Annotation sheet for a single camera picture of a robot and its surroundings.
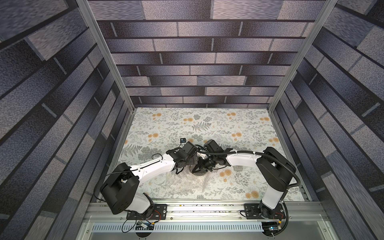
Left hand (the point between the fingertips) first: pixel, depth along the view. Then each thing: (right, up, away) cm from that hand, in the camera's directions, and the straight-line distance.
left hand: (191, 158), depth 86 cm
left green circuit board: (-23, -29, -15) cm, 40 cm away
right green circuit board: (+39, -30, -16) cm, 52 cm away
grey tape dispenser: (+28, -6, -1) cm, 28 cm away
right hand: (0, -7, -4) cm, 8 cm away
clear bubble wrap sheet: (-4, -12, -3) cm, 13 cm away
